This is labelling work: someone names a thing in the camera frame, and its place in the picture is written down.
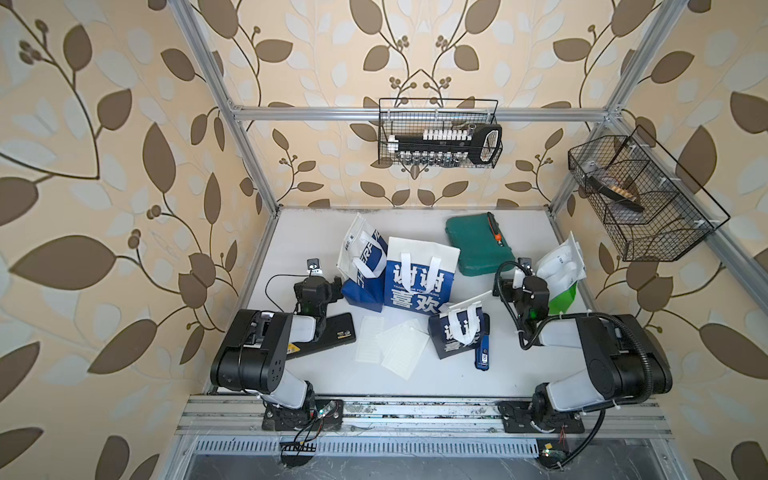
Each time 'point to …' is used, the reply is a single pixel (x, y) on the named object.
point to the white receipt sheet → (368, 348)
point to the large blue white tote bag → (419, 274)
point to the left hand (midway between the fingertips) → (315, 276)
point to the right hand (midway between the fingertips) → (513, 276)
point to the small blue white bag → (455, 329)
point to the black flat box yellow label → (338, 330)
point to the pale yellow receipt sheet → (401, 347)
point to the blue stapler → (482, 354)
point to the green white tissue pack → (563, 268)
